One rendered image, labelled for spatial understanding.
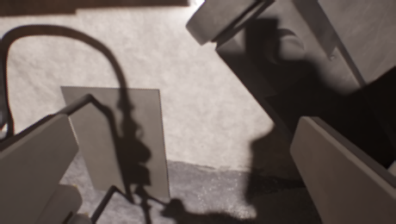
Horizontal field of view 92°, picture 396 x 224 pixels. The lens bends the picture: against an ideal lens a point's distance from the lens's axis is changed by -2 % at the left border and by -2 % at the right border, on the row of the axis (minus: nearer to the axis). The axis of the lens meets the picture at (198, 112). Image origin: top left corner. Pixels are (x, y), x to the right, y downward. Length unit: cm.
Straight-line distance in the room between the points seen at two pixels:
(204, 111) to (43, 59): 48
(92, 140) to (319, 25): 67
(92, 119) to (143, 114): 17
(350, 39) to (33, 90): 80
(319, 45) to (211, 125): 36
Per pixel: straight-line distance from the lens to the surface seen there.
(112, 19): 57
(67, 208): 49
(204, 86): 53
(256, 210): 82
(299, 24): 30
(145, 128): 62
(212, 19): 31
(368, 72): 41
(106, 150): 74
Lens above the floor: 50
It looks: 63 degrees down
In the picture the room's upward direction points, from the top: 165 degrees counter-clockwise
